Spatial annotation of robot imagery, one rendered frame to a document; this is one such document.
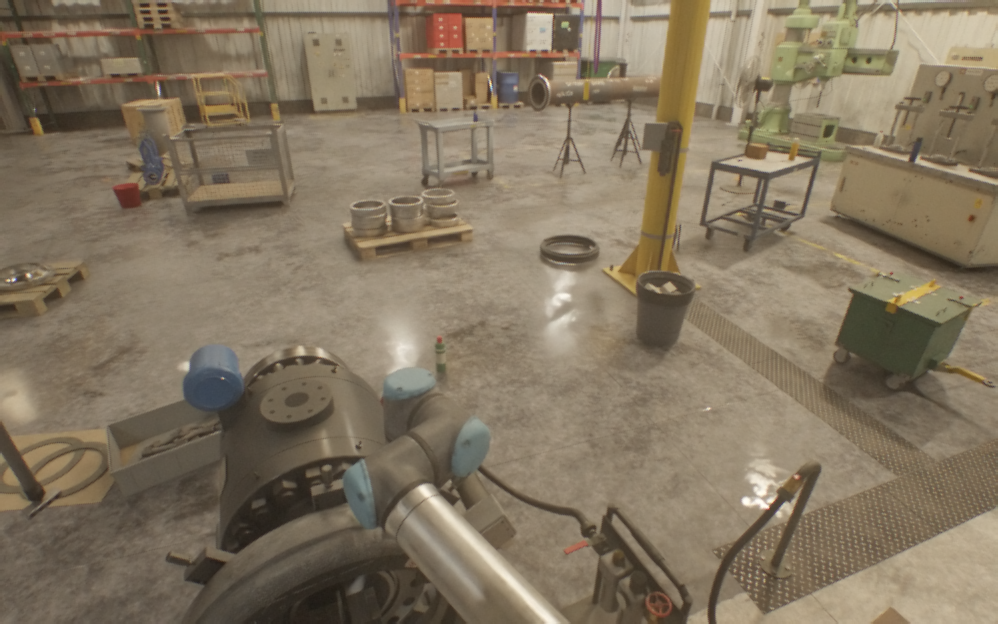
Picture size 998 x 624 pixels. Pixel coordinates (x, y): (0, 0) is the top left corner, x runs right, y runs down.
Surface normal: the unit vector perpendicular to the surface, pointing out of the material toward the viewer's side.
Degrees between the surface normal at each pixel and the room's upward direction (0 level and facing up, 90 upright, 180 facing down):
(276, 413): 0
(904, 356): 90
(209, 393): 90
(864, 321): 90
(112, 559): 0
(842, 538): 0
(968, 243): 90
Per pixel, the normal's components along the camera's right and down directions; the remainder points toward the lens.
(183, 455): 0.60, 0.38
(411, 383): 0.00, -0.92
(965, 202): -0.99, 0.07
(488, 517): -0.34, -0.73
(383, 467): 0.13, -0.80
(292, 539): -0.15, -0.82
